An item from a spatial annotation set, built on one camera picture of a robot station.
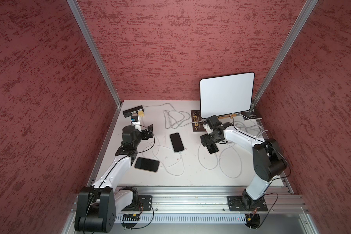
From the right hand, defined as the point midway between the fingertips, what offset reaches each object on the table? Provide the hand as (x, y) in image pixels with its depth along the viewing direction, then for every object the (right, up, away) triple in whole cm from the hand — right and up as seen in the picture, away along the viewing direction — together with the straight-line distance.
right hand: (208, 142), depth 93 cm
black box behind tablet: (+39, +19, +21) cm, 48 cm away
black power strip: (-56, +21, +17) cm, 62 cm away
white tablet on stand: (+14, +32, +7) cm, 36 cm away
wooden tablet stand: (+14, +17, +13) cm, 25 cm away
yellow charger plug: (-49, +19, +18) cm, 56 cm away
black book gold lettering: (-6, +16, +17) cm, 25 cm away
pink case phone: (-21, -1, +5) cm, 22 cm away
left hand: (-40, +10, -7) cm, 42 cm away
